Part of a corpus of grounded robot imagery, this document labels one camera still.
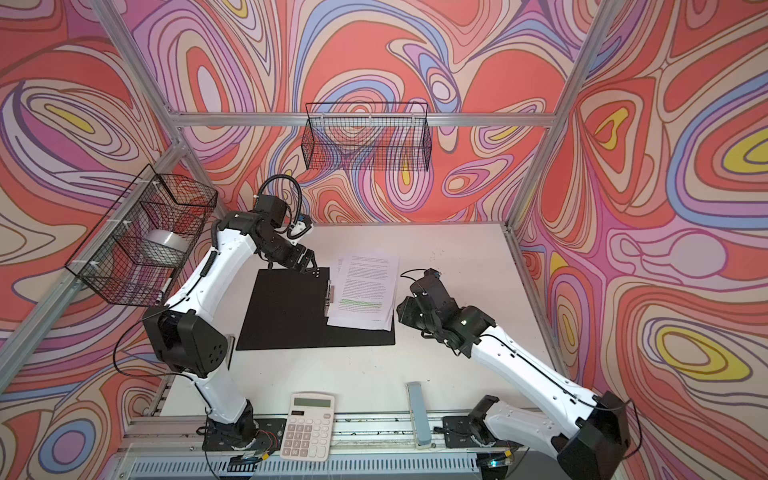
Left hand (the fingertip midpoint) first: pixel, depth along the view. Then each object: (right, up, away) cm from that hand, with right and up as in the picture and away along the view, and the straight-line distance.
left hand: (306, 258), depth 83 cm
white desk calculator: (+3, -42, -10) cm, 43 cm away
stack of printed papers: (+15, -11, +18) cm, 26 cm away
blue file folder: (-10, -17, +12) cm, 23 cm away
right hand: (+27, -15, -7) cm, 32 cm away
